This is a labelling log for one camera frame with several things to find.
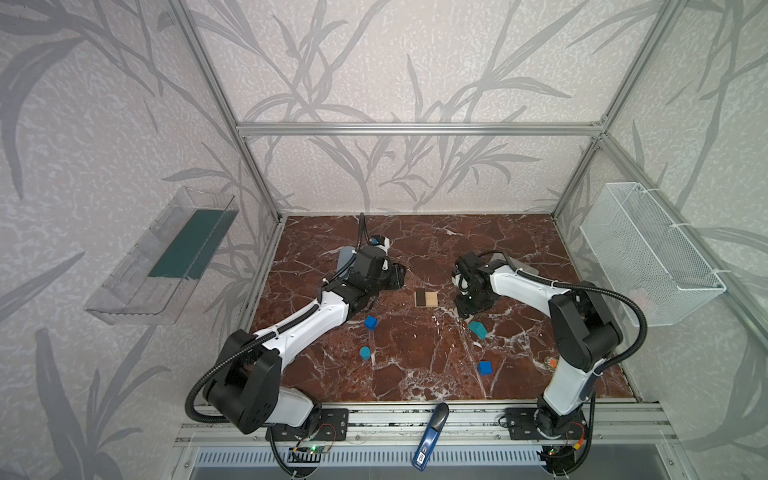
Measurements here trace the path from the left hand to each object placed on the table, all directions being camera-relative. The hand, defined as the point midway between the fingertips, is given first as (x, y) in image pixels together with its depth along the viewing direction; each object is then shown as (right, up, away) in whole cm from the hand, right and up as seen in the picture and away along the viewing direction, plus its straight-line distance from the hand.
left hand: (404, 260), depth 85 cm
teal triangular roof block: (+22, -21, +4) cm, 31 cm away
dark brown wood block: (+6, -13, +11) cm, 18 cm away
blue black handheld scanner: (+6, -40, -16) cm, 43 cm away
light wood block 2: (+19, -19, +6) cm, 28 cm away
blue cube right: (+23, -30, -2) cm, 38 cm away
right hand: (+20, -14, +9) cm, 26 cm away
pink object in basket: (+59, -8, -11) cm, 61 cm away
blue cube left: (-10, -19, +6) cm, 23 cm away
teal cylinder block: (-11, -26, 0) cm, 29 cm away
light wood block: (+9, -13, +12) cm, 20 cm away
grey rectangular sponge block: (+40, -2, +20) cm, 45 cm away
